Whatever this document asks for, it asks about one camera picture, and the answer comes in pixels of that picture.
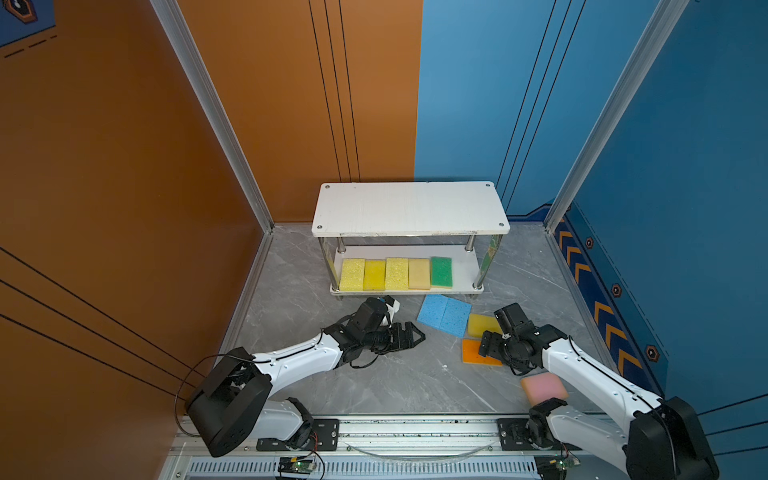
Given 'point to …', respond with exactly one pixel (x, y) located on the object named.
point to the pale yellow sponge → (419, 274)
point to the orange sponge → (470, 354)
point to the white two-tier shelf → (462, 220)
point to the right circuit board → (554, 467)
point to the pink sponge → (543, 387)
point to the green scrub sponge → (441, 272)
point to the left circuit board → (296, 465)
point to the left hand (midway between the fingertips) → (417, 338)
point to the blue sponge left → (432, 310)
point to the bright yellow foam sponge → (374, 275)
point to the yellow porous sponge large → (352, 274)
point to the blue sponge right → (455, 318)
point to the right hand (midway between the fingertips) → (488, 353)
